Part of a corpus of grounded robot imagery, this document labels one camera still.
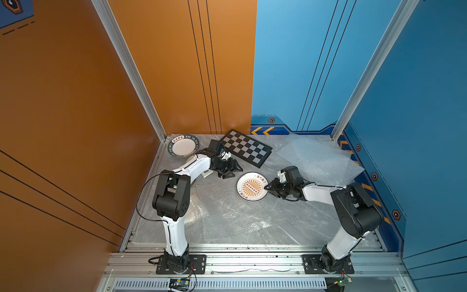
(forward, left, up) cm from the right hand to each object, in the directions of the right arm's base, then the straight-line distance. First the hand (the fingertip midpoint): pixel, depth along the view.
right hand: (265, 188), depth 93 cm
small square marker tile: (+9, +31, 0) cm, 33 cm away
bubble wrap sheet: (-13, +21, -2) cm, 25 cm away
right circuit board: (-39, -27, -3) cm, 48 cm away
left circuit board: (-40, +36, -5) cm, 54 cm away
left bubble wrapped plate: (-16, +33, +3) cm, 37 cm away
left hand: (+7, +12, +7) cm, 16 cm away
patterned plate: (+32, +50, -2) cm, 60 cm away
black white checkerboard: (+26, +9, +2) cm, 27 cm away
